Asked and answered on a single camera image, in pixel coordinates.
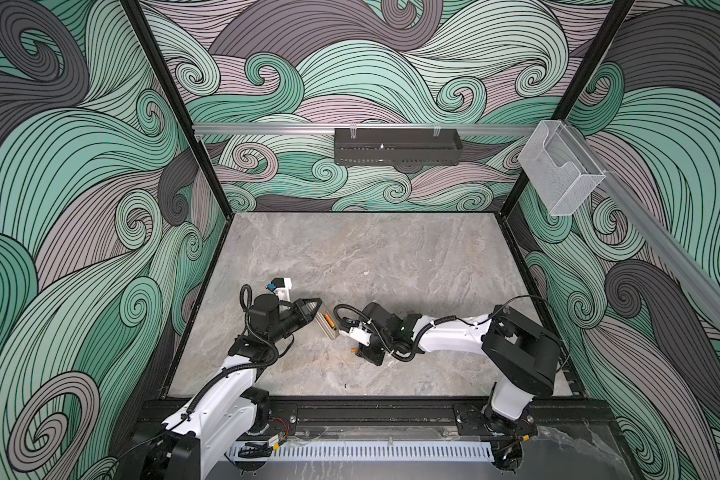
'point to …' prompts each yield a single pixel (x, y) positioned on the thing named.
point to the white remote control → (328, 324)
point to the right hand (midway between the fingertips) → (359, 347)
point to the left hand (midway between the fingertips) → (321, 300)
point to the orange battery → (329, 320)
